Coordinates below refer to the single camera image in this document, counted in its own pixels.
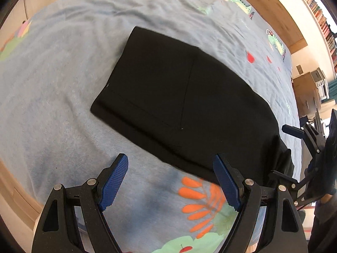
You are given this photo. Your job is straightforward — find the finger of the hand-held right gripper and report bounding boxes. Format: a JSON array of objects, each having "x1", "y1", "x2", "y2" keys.
[
  {"x1": 282, "y1": 122, "x2": 327, "y2": 154},
  {"x1": 269, "y1": 170, "x2": 316, "y2": 211}
]

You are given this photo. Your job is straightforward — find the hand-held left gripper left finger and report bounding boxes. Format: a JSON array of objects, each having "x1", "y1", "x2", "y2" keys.
[{"x1": 32, "y1": 153, "x2": 129, "y2": 253}]

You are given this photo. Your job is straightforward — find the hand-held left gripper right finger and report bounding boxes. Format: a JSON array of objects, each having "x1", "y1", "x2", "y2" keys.
[{"x1": 213, "y1": 154, "x2": 308, "y2": 253}]

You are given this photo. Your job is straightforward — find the black pants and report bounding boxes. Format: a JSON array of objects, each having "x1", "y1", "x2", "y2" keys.
[{"x1": 90, "y1": 26, "x2": 295, "y2": 187}]

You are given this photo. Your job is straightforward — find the wooden dresser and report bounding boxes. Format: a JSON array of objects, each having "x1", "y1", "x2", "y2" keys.
[{"x1": 292, "y1": 71, "x2": 323, "y2": 118}]

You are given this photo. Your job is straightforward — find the person's dark clothing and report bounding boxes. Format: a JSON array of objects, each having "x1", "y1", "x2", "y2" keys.
[{"x1": 308, "y1": 196, "x2": 337, "y2": 253}]

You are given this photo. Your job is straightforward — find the white printer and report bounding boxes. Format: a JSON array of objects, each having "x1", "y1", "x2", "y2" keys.
[{"x1": 311, "y1": 67, "x2": 329, "y2": 101}]

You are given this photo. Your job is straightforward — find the teal curtain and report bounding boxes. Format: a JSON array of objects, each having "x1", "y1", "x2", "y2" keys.
[{"x1": 326, "y1": 79, "x2": 337, "y2": 100}]

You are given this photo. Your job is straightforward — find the dinosaur print pillow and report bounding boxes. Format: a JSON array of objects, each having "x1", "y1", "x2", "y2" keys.
[
  {"x1": 259, "y1": 24, "x2": 293, "y2": 66},
  {"x1": 195, "y1": 0, "x2": 257, "y2": 22}
]

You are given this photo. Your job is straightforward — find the row of books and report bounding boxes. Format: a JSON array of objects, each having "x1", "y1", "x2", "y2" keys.
[{"x1": 288, "y1": 0, "x2": 337, "y2": 74}]

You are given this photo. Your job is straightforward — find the blue printed bed sheet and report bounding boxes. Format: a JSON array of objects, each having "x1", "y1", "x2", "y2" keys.
[{"x1": 0, "y1": 0, "x2": 302, "y2": 253}]

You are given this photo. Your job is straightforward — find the wooden headboard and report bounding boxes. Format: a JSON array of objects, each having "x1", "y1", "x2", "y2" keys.
[{"x1": 218, "y1": 0, "x2": 308, "y2": 54}]

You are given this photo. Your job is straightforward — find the wooden bed frame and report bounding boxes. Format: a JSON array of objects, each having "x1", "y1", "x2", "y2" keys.
[{"x1": 0, "y1": 161, "x2": 44, "y2": 226}]

